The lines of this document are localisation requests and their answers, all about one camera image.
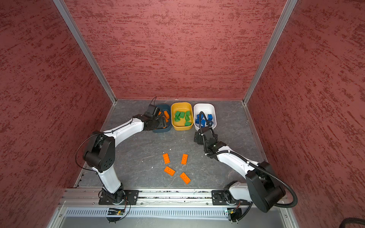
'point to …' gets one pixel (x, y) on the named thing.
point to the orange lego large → (166, 158)
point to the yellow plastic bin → (181, 107)
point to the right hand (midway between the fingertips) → (202, 137)
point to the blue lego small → (209, 117)
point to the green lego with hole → (187, 123)
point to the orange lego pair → (184, 159)
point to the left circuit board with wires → (113, 211)
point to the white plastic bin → (204, 116)
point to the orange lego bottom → (185, 178)
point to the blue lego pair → (198, 117)
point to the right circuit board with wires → (234, 214)
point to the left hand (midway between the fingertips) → (161, 125)
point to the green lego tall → (177, 119)
